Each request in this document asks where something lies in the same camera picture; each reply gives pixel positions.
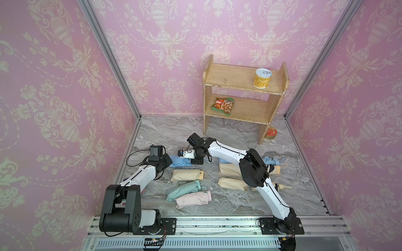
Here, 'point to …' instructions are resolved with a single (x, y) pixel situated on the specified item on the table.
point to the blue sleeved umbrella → (177, 161)
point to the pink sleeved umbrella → (202, 198)
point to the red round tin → (271, 133)
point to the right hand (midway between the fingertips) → (194, 157)
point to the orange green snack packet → (224, 104)
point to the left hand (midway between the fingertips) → (169, 160)
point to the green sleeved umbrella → (176, 192)
